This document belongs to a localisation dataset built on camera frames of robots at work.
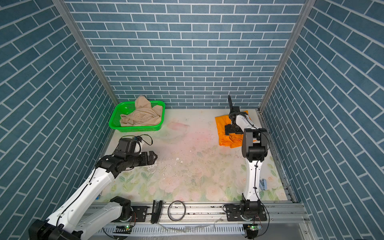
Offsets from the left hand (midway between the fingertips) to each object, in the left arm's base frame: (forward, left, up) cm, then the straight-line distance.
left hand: (151, 156), depth 79 cm
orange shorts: (+16, -48, -9) cm, 52 cm away
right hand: (+25, -52, -10) cm, 59 cm away
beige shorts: (+38, +13, -7) cm, 40 cm away
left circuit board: (-30, +12, -17) cm, 37 cm away
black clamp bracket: (-24, -5, -11) cm, 27 cm away
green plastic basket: (+47, +29, -9) cm, 56 cm away
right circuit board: (-31, -52, -13) cm, 62 cm away
